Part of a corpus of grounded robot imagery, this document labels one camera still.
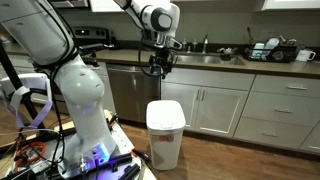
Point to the grey cabinet beside dishwasher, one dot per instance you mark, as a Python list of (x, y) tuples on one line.
[(107, 95)]

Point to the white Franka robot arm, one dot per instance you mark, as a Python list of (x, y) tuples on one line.
[(83, 100)]

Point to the wide grey cabinet door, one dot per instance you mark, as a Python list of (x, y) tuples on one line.
[(220, 111)]

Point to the white mug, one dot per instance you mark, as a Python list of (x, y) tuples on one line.
[(303, 55)]

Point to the steel range hood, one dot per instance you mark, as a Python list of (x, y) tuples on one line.
[(68, 3)]

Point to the grey false drawer panel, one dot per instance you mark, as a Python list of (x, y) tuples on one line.
[(213, 79)]

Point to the grey cabinet front at edge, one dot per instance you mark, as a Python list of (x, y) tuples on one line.
[(312, 141)]

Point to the sponge holder by sink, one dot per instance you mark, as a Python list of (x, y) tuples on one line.
[(227, 52)]

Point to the black dish rack with dishes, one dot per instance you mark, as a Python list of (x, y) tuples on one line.
[(271, 52)]

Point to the shallow grey drawer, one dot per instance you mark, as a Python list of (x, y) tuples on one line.
[(290, 86)]

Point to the chrome sink faucet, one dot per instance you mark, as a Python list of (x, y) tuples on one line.
[(205, 43)]

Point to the white plastic trash bin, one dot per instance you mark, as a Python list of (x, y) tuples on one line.
[(165, 140)]

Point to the grey bottom drawer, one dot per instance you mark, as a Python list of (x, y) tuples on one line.
[(271, 133)]

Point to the stainless steel kitchen sink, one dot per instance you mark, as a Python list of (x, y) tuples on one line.
[(210, 59)]

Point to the robot mounting table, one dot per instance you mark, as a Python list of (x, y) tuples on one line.
[(128, 143)]

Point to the black clamp with orange tip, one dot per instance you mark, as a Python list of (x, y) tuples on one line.
[(141, 155)]

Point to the black and steel stove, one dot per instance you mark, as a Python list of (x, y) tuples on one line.
[(91, 33)]

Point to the stainless steel dishwasher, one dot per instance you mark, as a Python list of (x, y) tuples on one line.
[(131, 93)]

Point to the black tripod pole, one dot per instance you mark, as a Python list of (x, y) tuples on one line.
[(16, 83)]

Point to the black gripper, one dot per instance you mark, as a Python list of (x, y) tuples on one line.
[(162, 58)]

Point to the tall grey drawer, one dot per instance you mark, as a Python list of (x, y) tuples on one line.
[(283, 110)]

